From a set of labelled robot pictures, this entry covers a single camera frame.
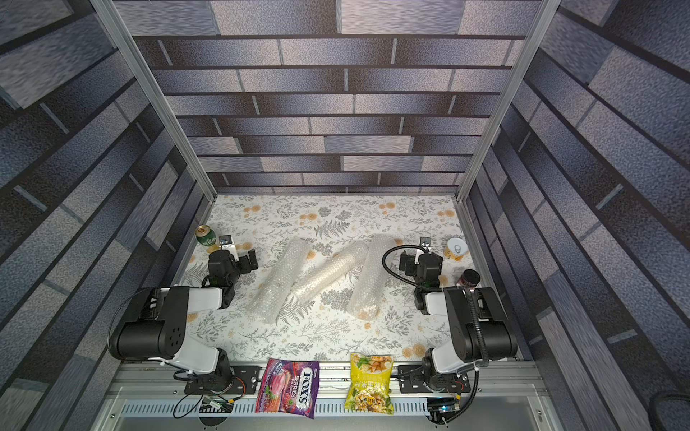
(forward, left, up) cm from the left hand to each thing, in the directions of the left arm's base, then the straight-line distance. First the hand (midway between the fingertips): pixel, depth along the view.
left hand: (241, 249), depth 94 cm
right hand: (0, -65, 0) cm, 65 cm away
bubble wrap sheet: (-17, -45, +2) cm, 48 cm away
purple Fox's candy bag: (-41, -23, -4) cm, 47 cm away
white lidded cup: (+2, -78, 0) cm, 78 cm away
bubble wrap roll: (-17, -15, +2) cm, 23 cm away
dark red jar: (-10, -80, 0) cm, 81 cm away
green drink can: (+3, +13, +4) cm, 14 cm away
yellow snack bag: (-42, -45, -2) cm, 61 cm away
